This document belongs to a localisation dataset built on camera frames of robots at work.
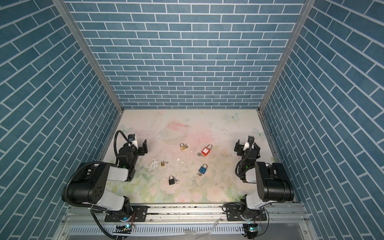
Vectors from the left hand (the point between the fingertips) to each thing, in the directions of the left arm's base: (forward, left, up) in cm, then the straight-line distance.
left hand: (139, 139), depth 91 cm
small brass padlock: (-12, -14, -9) cm, 21 cm away
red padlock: (-4, -42, -8) cm, 42 cm away
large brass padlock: (0, -26, -9) cm, 28 cm away
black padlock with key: (-22, -21, -9) cm, 32 cm away
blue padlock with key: (-17, -39, -8) cm, 43 cm away
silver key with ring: (-6, -37, -9) cm, 39 cm away
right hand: (-2, -66, +2) cm, 66 cm away
